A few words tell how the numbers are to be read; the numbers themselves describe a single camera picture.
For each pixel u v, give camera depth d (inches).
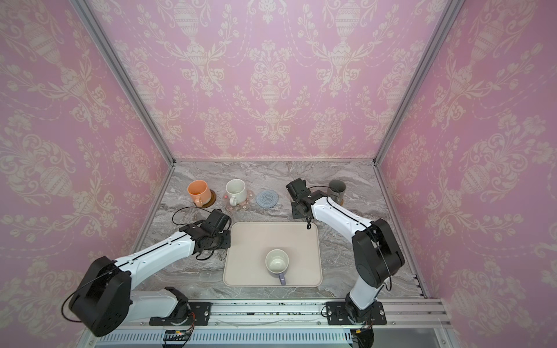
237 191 40.6
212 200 40.9
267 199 41.3
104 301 16.2
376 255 17.9
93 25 28.6
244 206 40.4
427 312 30.1
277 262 33.5
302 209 25.5
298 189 27.8
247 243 38.0
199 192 39.3
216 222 27.0
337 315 28.8
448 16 27.3
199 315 29.2
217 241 28.0
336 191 37.3
